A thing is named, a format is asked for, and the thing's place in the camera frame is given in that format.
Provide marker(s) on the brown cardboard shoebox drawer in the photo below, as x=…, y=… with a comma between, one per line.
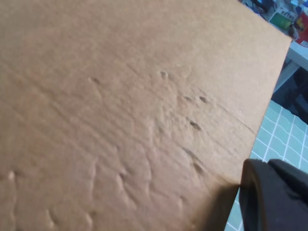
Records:
x=129, y=115

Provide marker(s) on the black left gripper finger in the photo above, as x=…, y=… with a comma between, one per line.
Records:
x=273, y=196

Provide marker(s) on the white side table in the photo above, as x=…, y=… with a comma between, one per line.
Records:
x=297, y=56

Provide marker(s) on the cyan checkered tablecloth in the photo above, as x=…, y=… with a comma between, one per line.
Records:
x=281, y=135

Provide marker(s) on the green and white package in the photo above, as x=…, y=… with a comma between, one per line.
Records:
x=283, y=15

